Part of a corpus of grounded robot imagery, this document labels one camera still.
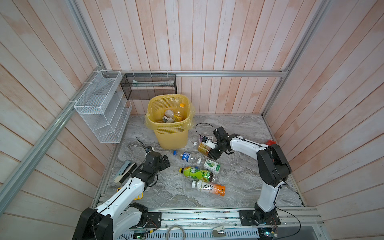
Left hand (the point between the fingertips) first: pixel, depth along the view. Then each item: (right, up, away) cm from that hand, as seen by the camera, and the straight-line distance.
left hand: (161, 163), depth 86 cm
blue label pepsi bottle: (+14, +3, +4) cm, 15 cm away
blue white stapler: (-20, -3, +1) cm, 20 cm away
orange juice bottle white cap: (+32, -12, -8) cm, 35 cm away
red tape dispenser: (+71, +11, +12) cm, 73 cm away
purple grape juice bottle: (+23, +14, +2) cm, 28 cm away
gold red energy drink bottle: (+25, +8, +7) cm, 27 cm away
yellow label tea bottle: (+9, +30, +9) cm, 32 cm away
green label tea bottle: (+19, -5, -5) cm, 20 cm away
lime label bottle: (+29, -2, +3) cm, 29 cm away
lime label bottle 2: (+3, +28, +7) cm, 29 cm away
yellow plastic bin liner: (-4, +36, +9) cm, 37 cm away
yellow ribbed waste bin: (+4, +16, +3) cm, 17 cm away
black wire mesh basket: (-16, +49, +14) cm, 54 cm away
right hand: (+32, +5, +11) cm, 34 cm away
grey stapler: (+30, -29, -17) cm, 45 cm away
